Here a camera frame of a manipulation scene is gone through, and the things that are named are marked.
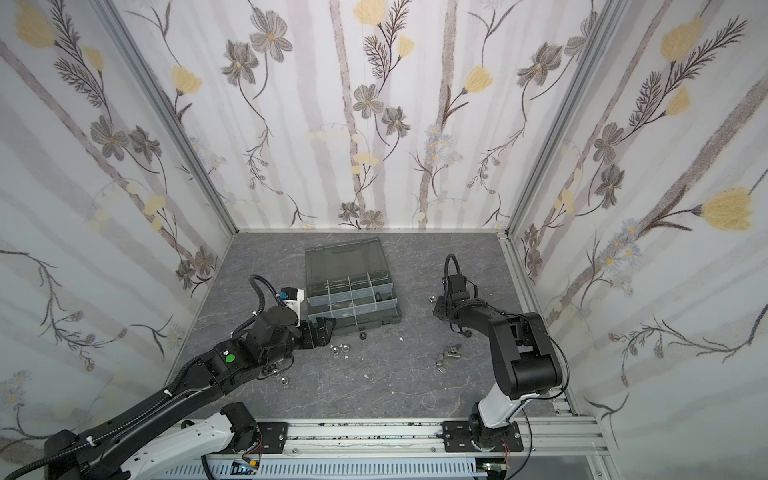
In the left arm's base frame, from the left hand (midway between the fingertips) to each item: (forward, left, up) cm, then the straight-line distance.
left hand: (321, 317), depth 75 cm
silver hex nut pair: (-2, -2, -18) cm, 18 cm away
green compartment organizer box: (+20, -6, -14) cm, 25 cm away
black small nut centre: (+3, -10, -18) cm, 21 cm away
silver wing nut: (-7, -33, -17) cm, 38 cm away
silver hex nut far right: (+16, -34, -18) cm, 41 cm away
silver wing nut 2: (-3, -37, -17) cm, 41 cm away
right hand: (+13, -35, -15) cm, 40 cm away
